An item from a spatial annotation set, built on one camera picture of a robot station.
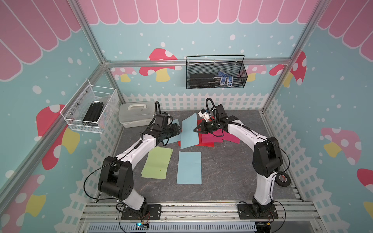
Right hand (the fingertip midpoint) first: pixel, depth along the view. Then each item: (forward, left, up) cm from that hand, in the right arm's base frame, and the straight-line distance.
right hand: (194, 130), depth 87 cm
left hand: (+1, +9, -2) cm, 10 cm away
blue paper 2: (0, +3, -7) cm, 7 cm away
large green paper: (-12, +24, -17) cm, 32 cm away
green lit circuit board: (-46, +28, -19) cm, 57 cm away
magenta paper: (-8, -12, +5) cm, 15 cm away
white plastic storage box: (+21, +41, -7) cm, 47 cm away
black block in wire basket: (-4, +49, +19) cm, 53 cm away
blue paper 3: (-16, +3, -18) cm, 24 cm away
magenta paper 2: (-15, -16, +14) cm, 26 cm away
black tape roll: (-24, -52, -18) cm, 60 cm away
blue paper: (0, +12, -9) cm, 15 cm away
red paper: (+6, -5, -16) cm, 18 cm away
